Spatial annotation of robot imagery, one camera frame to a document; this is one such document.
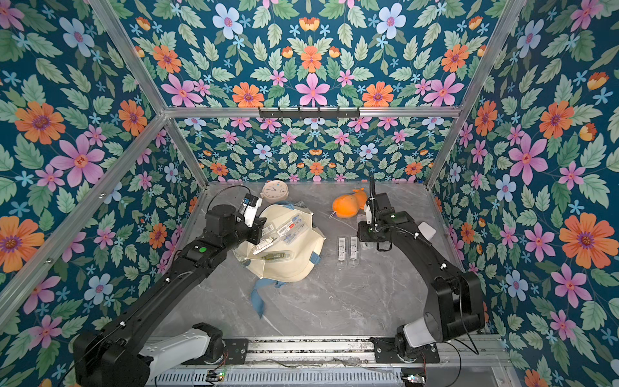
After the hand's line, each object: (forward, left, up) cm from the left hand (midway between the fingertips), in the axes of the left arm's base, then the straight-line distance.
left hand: (267, 217), depth 77 cm
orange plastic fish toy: (+16, -30, -17) cm, 37 cm away
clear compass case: (-2, -30, -23) cm, 38 cm away
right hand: (-1, -35, -10) cm, 36 cm away
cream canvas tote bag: (0, -4, -23) cm, 23 cm away
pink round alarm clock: (+32, +3, -22) cm, 39 cm away
